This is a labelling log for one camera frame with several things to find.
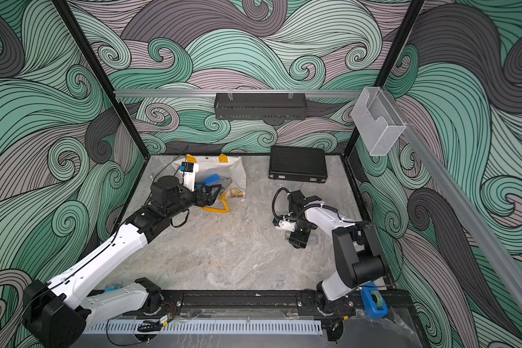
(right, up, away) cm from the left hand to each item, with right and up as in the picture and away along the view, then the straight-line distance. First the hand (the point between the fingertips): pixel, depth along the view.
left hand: (212, 182), depth 74 cm
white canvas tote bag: (+3, +4, +17) cm, 18 cm away
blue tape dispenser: (+54, -40, -4) cm, 67 cm away
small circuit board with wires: (-20, -49, -2) cm, 53 cm away
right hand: (+34, -23, +14) cm, 43 cm away
